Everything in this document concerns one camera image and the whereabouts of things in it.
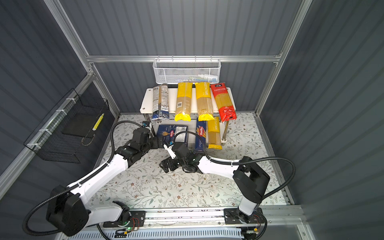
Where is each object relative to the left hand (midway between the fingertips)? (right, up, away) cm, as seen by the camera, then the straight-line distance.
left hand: (156, 137), depth 83 cm
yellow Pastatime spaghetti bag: (+35, -1, +13) cm, 37 cm away
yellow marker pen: (-29, +8, -5) cm, 31 cm away
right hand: (+7, -14, -2) cm, 15 cm away
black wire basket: (-41, +3, -10) cm, 42 cm away
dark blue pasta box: (+5, +2, +8) cm, 10 cm away
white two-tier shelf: (-3, +18, -5) cm, 19 cm away
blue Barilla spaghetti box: (+26, +4, +13) cm, 30 cm away
